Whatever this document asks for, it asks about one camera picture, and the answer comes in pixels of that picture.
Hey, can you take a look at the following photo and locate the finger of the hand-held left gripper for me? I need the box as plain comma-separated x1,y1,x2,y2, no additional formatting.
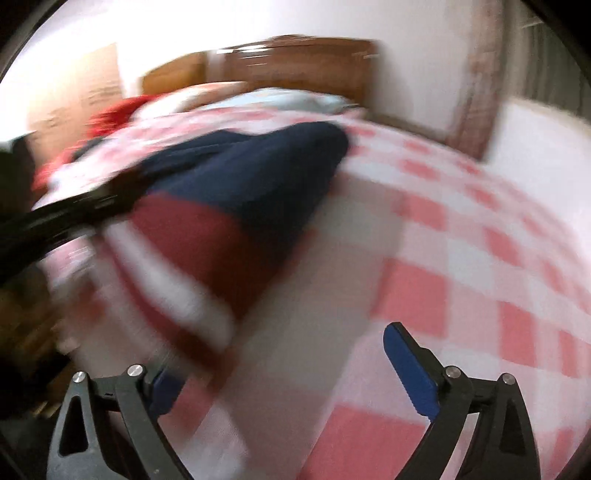
0,173,155,282

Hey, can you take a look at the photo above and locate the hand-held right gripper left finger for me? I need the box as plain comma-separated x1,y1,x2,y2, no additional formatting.
46,364,192,480

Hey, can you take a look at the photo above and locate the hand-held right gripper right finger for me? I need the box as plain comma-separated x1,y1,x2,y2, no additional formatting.
383,322,541,480

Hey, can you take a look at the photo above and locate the striped knit sweater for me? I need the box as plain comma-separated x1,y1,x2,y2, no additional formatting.
88,121,352,370

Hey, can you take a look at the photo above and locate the red bed sheet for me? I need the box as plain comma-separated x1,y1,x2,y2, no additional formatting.
34,134,93,190

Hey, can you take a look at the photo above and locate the pink checked bed sheet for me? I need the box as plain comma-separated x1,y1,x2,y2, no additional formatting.
34,104,591,480

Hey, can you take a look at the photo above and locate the wooden wardrobe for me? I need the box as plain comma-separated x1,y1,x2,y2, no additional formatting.
28,42,123,139

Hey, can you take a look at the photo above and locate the small wooden headboard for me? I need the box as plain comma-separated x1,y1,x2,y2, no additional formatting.
141,53,208,95

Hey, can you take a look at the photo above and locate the orange floral pillow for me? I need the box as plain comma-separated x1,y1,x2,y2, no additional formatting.
178,80,250,112

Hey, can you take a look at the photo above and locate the light blue floral pillow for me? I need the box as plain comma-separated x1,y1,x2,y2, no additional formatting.
203,88,356,116

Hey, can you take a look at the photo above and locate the large carved wooden headboard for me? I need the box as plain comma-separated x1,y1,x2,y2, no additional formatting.
205,36,382,112

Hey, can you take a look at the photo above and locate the pink floral curtain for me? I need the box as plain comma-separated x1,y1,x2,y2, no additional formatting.
445,0,509,160

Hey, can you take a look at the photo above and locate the white window grille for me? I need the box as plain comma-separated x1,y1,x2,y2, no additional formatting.
503,0,591,121

